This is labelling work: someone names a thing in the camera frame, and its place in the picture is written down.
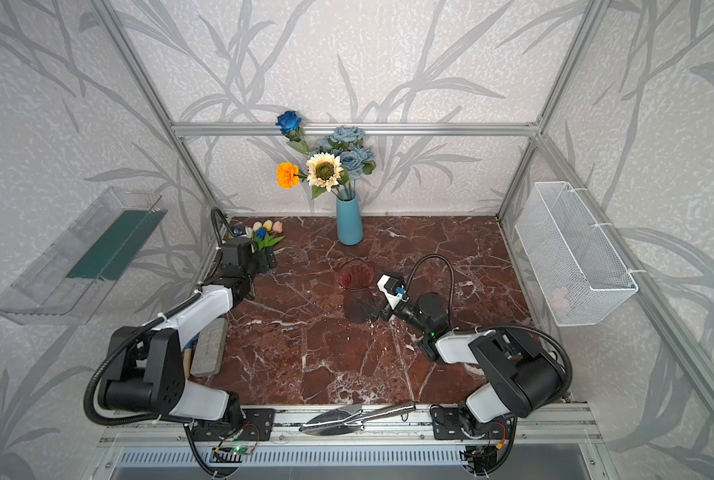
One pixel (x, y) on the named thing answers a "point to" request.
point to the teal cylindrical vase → (349, 222)
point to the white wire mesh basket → (574, 275)
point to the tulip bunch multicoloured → (266, 234)
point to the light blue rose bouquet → (357, 159)
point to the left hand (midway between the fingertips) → (260, 241)
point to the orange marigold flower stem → (288, 175)
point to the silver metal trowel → (350, 418)
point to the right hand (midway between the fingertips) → (371, 275)
